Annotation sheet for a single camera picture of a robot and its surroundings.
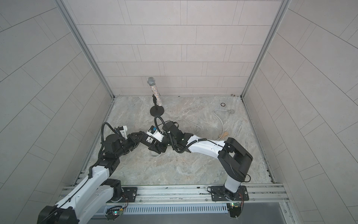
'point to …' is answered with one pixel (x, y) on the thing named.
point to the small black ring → (223, 104)
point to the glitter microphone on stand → (158, 110)
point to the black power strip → (148, 139)
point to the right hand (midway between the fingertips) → (153, 144)
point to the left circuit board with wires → (113, 212)
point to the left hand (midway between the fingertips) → (147, 133)
